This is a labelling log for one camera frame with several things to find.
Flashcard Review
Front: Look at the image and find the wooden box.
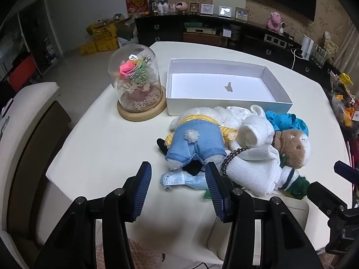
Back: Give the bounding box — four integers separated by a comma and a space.
183, 31, 220, 45

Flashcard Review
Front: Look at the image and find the silver picture frame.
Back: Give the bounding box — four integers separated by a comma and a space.
218, 5, 233, 19

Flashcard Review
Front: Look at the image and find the white tall appliance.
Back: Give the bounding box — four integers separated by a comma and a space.
301, 35, 314, 61

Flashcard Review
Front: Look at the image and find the beige picture frame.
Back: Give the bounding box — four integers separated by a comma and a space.
235, 7, 250, 23

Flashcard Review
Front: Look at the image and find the brown and white plush animal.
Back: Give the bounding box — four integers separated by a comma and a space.
271, 129, 312, 170

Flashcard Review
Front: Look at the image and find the red and gold decoration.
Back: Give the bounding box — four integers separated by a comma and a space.
125, 0, 150, 14

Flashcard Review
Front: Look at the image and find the black cloth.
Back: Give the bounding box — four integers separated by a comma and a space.
156, 138, 207, 176

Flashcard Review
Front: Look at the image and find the pink plush toy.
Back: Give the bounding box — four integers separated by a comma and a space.
266, 12, 282, 31

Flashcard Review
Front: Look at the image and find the grey socket panel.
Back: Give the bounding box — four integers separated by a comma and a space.
264, 34, 288, 47

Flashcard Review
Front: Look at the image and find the row of glass bottles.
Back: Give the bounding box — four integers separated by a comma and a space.
313, 45, 328, 68

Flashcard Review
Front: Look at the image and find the white cardboard box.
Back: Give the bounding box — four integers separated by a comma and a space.
165, 58, 293, 117

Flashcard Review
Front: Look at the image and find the plush bunny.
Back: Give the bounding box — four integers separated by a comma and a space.
164, 106, 253, 170

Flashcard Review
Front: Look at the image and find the white crate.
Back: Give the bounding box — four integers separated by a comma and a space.
118, 36, 140, 49

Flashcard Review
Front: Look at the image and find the cream and brown chair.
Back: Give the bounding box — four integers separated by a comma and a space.
0, 82, 72, 243

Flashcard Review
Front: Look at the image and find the black television cabinet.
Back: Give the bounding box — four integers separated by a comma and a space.
135, 14, 341, 90

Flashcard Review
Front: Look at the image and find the white towel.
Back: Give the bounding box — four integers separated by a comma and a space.
237, 104, 277, 150

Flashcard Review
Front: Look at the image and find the light blue cloth bow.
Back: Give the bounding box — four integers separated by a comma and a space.
160, 172, 208, 191

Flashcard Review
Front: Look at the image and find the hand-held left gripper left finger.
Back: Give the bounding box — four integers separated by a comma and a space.
34, 161, 152, 269

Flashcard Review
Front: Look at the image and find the beige curtain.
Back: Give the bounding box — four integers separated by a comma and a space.
331, 22, 359, 73

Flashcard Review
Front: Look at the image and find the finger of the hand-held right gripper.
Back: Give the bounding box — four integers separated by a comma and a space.
306, 181, 350, 219
334, 160, 359, 184

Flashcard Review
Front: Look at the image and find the white cable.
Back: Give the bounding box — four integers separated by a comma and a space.
290, 48, 304, 69

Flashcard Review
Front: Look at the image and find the green and white cloth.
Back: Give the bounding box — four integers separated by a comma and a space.
276, 167, 310, 201

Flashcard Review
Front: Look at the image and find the dark bead bracelet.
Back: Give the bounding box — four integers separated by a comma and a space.
221, 146, 247, 178

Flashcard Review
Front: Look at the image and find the glass dome with rose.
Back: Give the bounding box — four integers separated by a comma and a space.
108, 44, 168, 122

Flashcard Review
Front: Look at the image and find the row of white bottles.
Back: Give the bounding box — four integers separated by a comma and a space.
153, 2, 176, 15

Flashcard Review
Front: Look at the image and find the cream plush toy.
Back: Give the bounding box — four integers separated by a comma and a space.
322, 31, 339, 49

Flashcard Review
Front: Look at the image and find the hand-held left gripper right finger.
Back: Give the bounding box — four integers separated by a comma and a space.
205, 162, 323, 269

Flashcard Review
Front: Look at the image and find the basket of snacks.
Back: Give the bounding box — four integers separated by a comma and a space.
330, 72, 359, 136

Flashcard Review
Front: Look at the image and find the teal scrunchie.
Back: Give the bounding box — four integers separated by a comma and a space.
265, 110, 309, 140

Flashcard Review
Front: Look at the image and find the red chair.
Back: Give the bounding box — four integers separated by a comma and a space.
7, 54, 37, 91

